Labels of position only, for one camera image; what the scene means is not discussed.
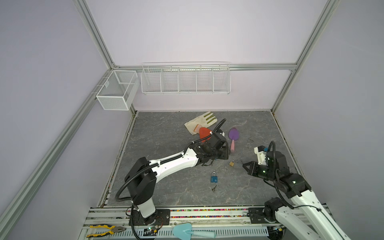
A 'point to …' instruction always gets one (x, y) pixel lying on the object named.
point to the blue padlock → (214, 179)
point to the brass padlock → (231, 163)
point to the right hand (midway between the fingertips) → (244, 166)
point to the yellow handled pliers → (114, 229)
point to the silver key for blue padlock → (213, 189)
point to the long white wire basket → (186, 78)
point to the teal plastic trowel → (184, 230)
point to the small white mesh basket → (117, 89)
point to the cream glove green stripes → (205, 120)
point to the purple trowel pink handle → (233, 134)
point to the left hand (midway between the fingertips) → (228, 154)
